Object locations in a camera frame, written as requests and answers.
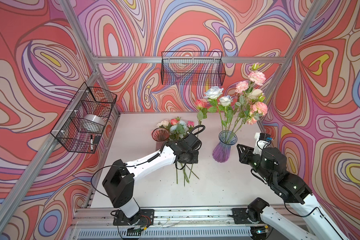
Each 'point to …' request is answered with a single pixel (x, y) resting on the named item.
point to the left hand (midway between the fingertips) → (197, 158)
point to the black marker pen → (91, 143)
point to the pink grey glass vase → (161, 135)
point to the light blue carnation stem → (179, 129)
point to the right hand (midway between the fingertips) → (238, 149)
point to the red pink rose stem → (174, 121)
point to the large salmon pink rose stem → (201, 104)
